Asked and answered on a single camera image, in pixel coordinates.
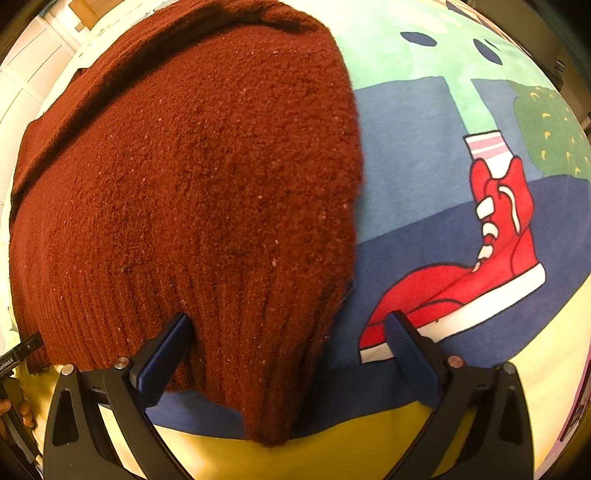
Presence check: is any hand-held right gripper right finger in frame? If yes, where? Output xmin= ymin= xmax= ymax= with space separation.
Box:
xmin=385 ymin=311 xmax=539 ymax=480

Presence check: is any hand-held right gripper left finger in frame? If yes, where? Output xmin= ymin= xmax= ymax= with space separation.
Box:
xmin=44 ymin=312 xmax=192 ymax=480

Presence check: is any person's left hand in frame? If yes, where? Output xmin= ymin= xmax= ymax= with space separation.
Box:
xmin=0 ymin=398 xmax=37 ymax=430

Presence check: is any white wardrobe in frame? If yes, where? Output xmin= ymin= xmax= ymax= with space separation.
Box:
xmin=0 ymin=9 xmax=84 ymax=121

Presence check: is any wooden headboard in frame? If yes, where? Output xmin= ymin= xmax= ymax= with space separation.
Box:
xmin=69 ymin=0 xmax=107 ymax=26

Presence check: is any yellow dinosaur printed bedspread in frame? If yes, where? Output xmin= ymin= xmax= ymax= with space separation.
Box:
xmin=0 ymin=0 xmax=591 ymax=480

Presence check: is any dark red knitted sweater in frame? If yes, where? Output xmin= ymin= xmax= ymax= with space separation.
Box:
xmin=8 ymin=0 xmax=365 ymax=448

